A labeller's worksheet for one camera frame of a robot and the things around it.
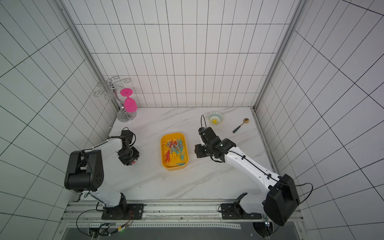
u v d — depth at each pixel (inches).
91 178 18.0
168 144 38.3
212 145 22.4
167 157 35.5
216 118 43.4
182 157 35.5
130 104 40.5
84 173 18.4
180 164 34.8
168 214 28.7
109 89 42.3
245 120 43.2
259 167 17.9
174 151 36.6
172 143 38.4
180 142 38.3
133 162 34.6
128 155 30.7
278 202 15.2
